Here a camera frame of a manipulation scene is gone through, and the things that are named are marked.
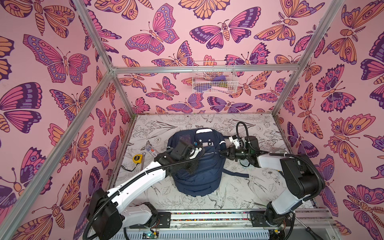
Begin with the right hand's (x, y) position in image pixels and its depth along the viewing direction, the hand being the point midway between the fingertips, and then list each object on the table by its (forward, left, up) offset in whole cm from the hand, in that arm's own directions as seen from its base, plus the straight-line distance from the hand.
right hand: (220, 152), depth 87 cm
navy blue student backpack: (-16, +11, +3) cm, 19 cm away
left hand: (-9, +13, +6) cm, 17 cm away
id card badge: (+5, +43, -8) cm, 44 cm away
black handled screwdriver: (-38, -40, -9) cm, 56 cm away
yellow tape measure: (0, +51, -8) cm, 52 cm away
